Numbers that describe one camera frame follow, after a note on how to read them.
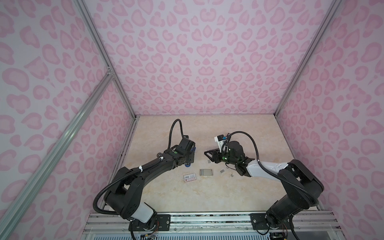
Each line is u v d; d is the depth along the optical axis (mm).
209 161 796
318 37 783
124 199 433
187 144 684
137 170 464
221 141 785
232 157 708
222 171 906
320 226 725
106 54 849
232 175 884
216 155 761
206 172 905
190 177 879
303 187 450
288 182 446
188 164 927
